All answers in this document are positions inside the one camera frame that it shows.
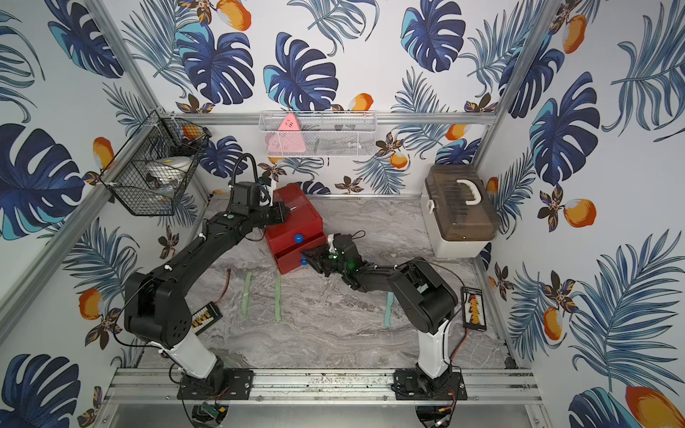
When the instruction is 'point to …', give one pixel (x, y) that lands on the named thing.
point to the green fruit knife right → (277, 292)
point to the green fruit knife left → (245, 298)
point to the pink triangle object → (289, 140)
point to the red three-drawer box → (302, 230)
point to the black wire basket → (159, 136)
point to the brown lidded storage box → (461, 214)
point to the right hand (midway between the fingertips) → (302, 253)
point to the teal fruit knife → (388, 313)
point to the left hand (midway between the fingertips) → (288, 207)
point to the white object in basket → (167, 171)
